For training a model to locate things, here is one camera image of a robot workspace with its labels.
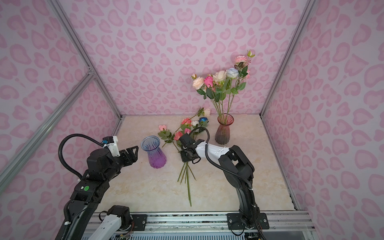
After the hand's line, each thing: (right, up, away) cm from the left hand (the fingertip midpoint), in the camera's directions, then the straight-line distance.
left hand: (131, 146), depth 70 cm
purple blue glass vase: (+5, 0, +13) cm, 14 cm away
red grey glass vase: (+47, +4, +27) cm, 55 cm away
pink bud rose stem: (+9, +4, +36) cm, 38 cm away
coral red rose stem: (+21, +13, +40) cm, 47 cm away
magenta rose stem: (+18, +3, +33) cm, 38 cm away
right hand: (+23, -9, +23) cm, 34 cm away
